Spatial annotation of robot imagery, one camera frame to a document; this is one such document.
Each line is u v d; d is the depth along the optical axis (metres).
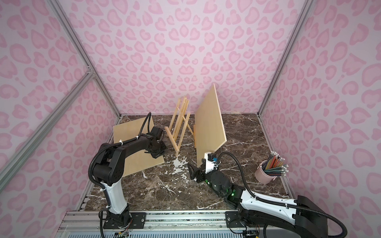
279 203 0.46
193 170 0.65
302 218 0.42
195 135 1.00
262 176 0.78
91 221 0.75
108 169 0.51
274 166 0.80
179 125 0.88
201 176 0.65
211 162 0.64
